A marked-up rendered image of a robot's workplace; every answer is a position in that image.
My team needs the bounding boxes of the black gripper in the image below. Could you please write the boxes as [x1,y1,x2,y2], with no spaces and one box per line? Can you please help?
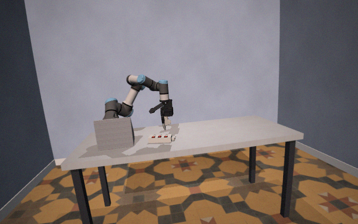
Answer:
[159,99,173,130]

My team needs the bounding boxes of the white power strip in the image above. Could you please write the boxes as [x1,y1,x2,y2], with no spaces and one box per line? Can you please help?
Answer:
[148,134,176,143]

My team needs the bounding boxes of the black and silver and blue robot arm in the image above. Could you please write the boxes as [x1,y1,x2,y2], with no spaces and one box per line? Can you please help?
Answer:
[103,74,169,120]

